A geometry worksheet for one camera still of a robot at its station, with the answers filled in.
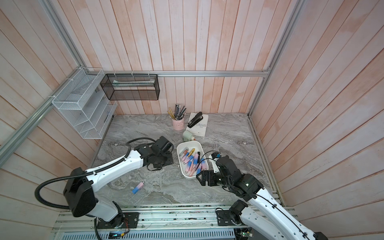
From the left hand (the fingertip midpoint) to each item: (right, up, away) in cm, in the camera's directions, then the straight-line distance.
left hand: (169, 164), depth 82 cm
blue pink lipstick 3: (+18, -5, +9) cm, 20 cm away
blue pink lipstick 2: (+16, +1, +11) cm, 19 cm away
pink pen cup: (+4, +22, +22) cm, 32 cm away
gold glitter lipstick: (+13, +4, +16) cm, 21 cm away
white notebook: (+18, +23, +32) cm, 43 cm away
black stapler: (+18, +28, +33) cm, 47 cm away
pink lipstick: (+10, -5, +8) cm, 14 cm away
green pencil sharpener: (+10, +14, +19) cm, 26 cm away
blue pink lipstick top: (+8, +1, +13) cm, 16 cm away
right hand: (+18, -3, -8) cm, 21 cm away
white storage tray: (+7, +7, +16) cm, 19 cm away
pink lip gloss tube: (+13, -7, +8) cm, 17 cm away
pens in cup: (+4, +31, +26) cm, 40 cm away
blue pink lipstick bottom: (-17, -14, +2) cm, 22 cm away
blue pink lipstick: (+12, +1, +14) cm, 18 cm away
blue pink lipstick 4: (+20, -2, +8) cm, 22 cm away
